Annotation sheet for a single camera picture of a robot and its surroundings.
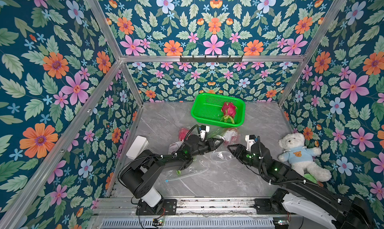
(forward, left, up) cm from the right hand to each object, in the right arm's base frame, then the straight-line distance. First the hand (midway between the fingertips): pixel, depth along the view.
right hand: (230, 146), depth 76 cm
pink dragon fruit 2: (+11, -1, -5) cm, 12 cm away
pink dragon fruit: (+33, -3, -9) cm, 35 cm away
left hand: (+2, +3, 0) cm, 4 cm away
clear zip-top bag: (-7, +17, -11) cm, 21 cm away
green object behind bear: (-10, -44, -14) cm, 47 cm away
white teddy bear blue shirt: (0, -41, -10) cm, 42 cm away
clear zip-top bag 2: (-3, +5, -6) cm, 8 cm away
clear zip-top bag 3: (+17, +4, -13) cm, 22 cm away
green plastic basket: (+42, +13, -16) cm, 47 cm away
